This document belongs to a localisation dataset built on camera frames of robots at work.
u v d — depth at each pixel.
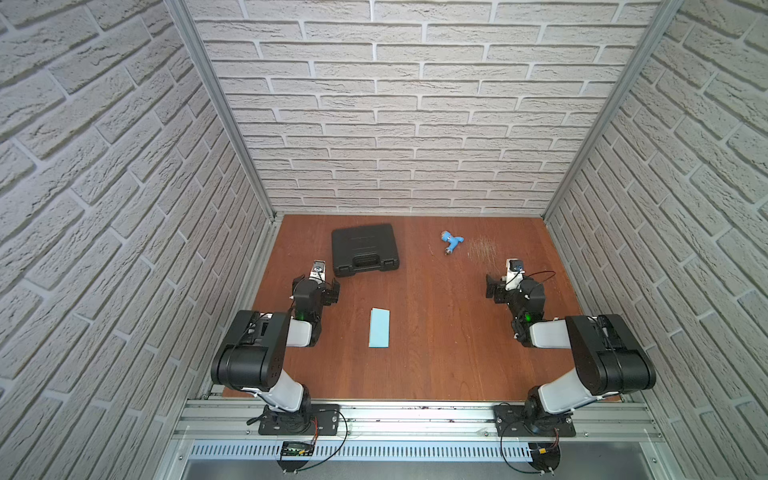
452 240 1.10
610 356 0.46
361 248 1.06
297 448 0.72
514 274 0.79
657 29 0.71
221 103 0.86
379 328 0.90
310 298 0.70
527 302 0.71
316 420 0.73
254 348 0.46
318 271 0.81
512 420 0.73
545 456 0.71
